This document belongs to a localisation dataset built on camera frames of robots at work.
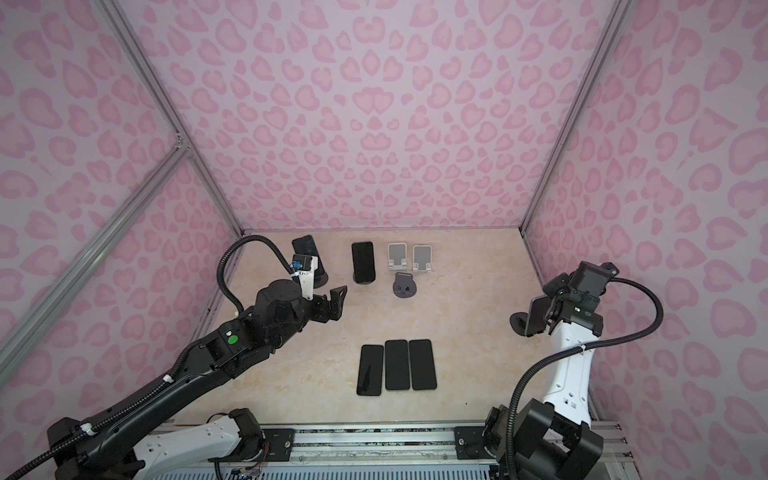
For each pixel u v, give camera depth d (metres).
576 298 0.57
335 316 0.63
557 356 0.45
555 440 0.42
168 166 0.84
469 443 0.73
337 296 0.62
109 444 0.39
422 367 0.86
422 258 1.07
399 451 0.73
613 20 0.70
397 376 0.84
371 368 0.86
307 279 0.60
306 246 0.98
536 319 0.86
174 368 0.44
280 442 0.74
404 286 1.00
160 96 0.82
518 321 0.95
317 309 0.61
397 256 1.07
